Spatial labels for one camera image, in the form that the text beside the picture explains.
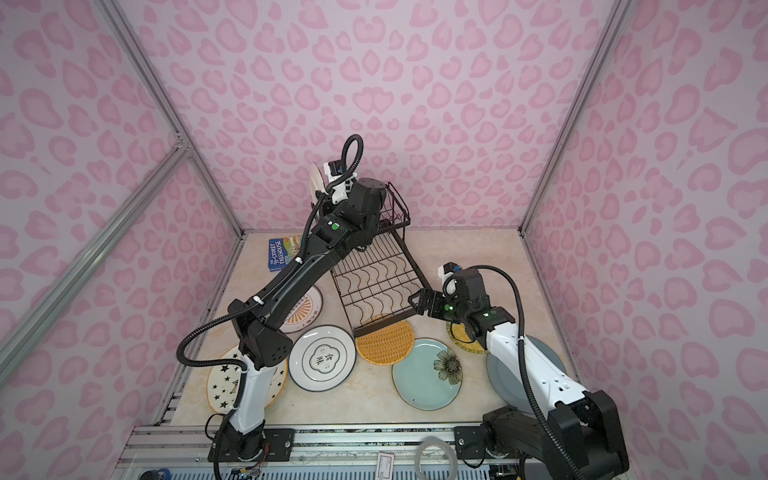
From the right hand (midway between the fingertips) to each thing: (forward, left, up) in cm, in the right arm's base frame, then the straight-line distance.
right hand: (421, 300), depth 80 cm
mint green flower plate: (-15, -3, -17) cm, 23 cm away
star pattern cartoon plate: (-18, +54, -15) cm, 59 cm away
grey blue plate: (-16, -24, -17) cm, 34 cm away
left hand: (+16, +25, +24) cm, 38 cm away
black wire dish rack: (+16, +14, -15) cm, 26 cm away
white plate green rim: (-10, +28, -17) cm, 34 cm away
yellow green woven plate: (-14, -7, +11) cm, 19 cm away
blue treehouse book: (+29, +50, -14) cm, 60 cm away
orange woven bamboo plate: (-6, +9, -15) cm, 19 cm away
